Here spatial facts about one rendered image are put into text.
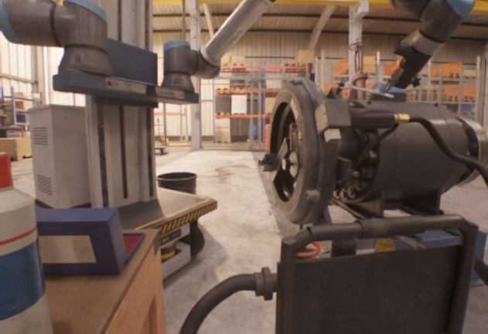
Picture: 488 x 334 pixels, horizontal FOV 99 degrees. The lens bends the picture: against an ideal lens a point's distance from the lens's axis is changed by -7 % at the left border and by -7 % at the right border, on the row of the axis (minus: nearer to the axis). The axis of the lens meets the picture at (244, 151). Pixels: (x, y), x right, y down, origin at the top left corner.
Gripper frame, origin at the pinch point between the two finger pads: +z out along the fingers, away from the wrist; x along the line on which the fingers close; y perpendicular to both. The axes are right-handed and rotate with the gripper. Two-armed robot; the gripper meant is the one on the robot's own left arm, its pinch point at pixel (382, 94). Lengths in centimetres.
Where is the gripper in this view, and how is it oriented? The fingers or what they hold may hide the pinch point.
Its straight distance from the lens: 104.6
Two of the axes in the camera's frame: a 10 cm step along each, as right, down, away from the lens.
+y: 9.8, 2.0, -0.4
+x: 1.9, -7.9, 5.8
